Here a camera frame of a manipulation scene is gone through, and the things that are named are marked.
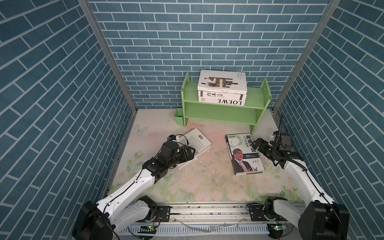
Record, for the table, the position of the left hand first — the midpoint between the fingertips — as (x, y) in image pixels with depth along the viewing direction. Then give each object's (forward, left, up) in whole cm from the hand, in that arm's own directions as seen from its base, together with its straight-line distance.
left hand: (190, 152), depth 80 cm
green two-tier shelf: (+29, -41, +11) cm, 51 cm away
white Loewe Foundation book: (+25, -18, +17) cm, 35 cm away
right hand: (+5, -39, -1) cm, 39 cm away
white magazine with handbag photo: (+16, -4, -12) cm, 20 cm away
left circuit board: (-32, +21, -18) cm, 42 cm away
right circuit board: (-34, -42, -17) cm, 56 cm away
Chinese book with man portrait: (+4, -33, -11) cm, 35 cm away
